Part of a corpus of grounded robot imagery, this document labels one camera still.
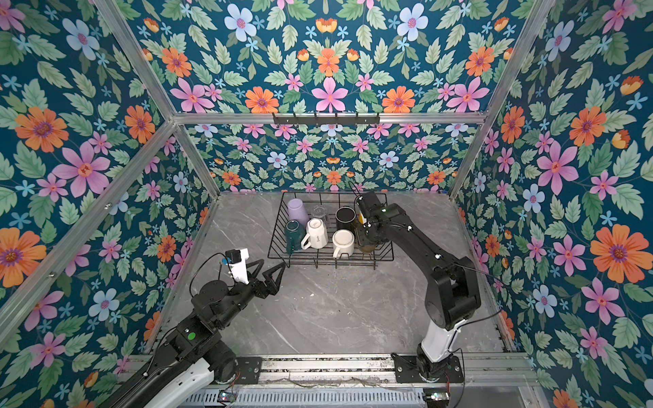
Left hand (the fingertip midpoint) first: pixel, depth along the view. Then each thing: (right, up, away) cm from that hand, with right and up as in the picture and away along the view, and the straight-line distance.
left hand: (277, 260), depth 69 cm
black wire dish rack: (+12, +19, +46) cm, 51 cm away
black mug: (+19, +11, +27) cm, 35 cm away
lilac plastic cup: (0, +14, +27) cm, 30 cm away
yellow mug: (+25, +12, +32) cm, 43 cm away
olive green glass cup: (+27, +1, +19) cm, 33 cm away
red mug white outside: (+18, +3, +22) cm, 29 cm away
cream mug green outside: (0, +6, +24) cm, 24 cm away
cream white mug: (+8, +5, +23) cm, 25 cm away
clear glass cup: (+9, +14, +32) cm, 36 cm away
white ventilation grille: (+8, -39, +1) cm, 40 cm away
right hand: (+27, +5, +19) cm, 33 cm away
